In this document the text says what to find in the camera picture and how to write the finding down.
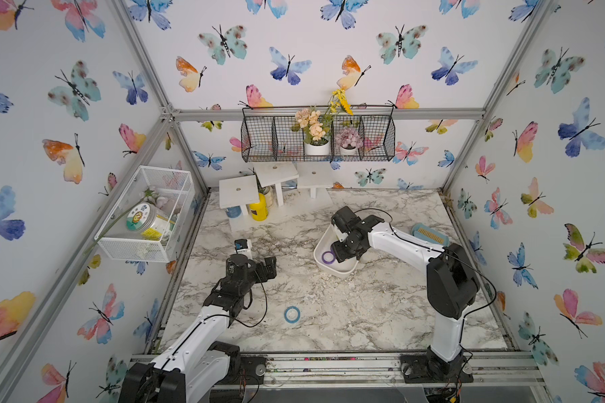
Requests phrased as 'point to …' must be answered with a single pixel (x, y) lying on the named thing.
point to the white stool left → (239, 191)
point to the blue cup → (234, 211)
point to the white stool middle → (270, 173)
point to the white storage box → (343, 269)
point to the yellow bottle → (259, 211)
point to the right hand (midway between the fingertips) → (343, 250)
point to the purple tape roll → (328, 257)
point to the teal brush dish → (421, 231)
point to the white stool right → (315, 175)
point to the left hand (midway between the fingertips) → (266, 257)
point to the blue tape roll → (291, 314)
